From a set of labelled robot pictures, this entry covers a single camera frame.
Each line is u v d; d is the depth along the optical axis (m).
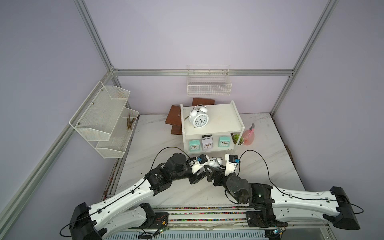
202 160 0.58
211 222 0.73
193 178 0.61
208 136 0.82
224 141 0.80
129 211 0.59
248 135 0.94
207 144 0.80
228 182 0.51
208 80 0.94
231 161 0.59
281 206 0.48
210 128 0.70
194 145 0.79
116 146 0.89
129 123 0.98
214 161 0.66
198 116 0.64
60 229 0.40
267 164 0.96
